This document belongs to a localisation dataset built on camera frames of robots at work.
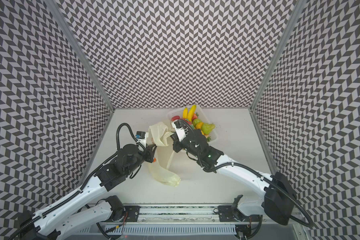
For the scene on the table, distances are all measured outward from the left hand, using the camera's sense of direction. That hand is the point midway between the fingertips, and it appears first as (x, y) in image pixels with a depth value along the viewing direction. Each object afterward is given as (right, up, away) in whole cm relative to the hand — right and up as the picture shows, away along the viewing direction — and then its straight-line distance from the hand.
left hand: (155, 145), depth 74 cm
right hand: (+8, +4, -2) cm, 9 cm away
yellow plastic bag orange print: (+3, +6, -9) cm, 11 cm away
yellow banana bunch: (+17, +17, +28) cm, 37 cm away
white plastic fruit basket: (+9, +18, +31) cm, 37 cm away
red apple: (+7, +14, +29) cm, 33 cm away
